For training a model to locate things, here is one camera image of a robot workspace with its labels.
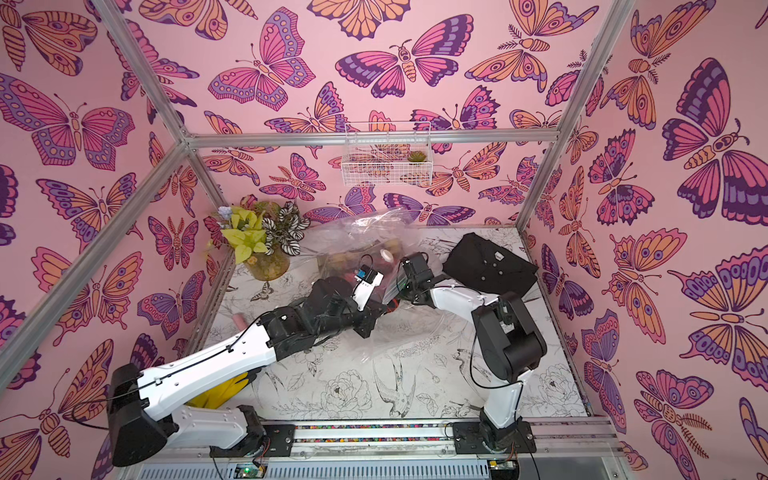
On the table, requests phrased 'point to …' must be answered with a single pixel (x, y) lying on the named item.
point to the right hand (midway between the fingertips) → (399, 284)
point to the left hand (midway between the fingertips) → (389, 307)
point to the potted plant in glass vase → (264, 236)
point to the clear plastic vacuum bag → (427, 328)
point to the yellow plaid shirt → (347, 261)
